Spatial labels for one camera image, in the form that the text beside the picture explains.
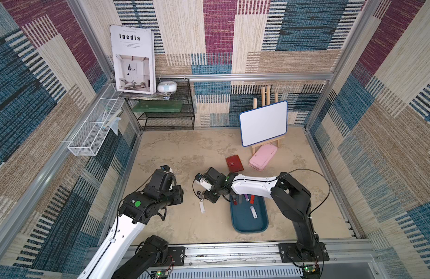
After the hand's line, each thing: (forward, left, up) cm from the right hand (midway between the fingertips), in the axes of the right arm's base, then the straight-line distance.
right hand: (207, 192), depth 91 cm
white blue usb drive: (-10, -23, -1) cm, 25 cm away
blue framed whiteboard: (+28, -30, +21) cm, 46 cm away
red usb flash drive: (-3, -23, -1) cm, 23 cm away
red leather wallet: (+17, -15, -1) cm, 23 cm away
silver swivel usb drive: (-1, +4, -1) cm, 4 cm away
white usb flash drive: (-7, +2, -1) cm, 8 cm away
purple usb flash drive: (-3, -20, -1) cm, 20 cm away
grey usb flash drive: (-3, -17, -1) cm, 17 cm away
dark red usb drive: (-5, -14, -2) cm, 15 cm away
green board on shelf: (+40, +27, +24) cm, 54 cm away
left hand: (-8, +10, +17) cm, 21 cm away
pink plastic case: (+21, -32, +1) cm, 38 cm away
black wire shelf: (+49, +37, +5) cm, 62 cm away
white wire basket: (+21, +60, +19) cm, 66 cm away
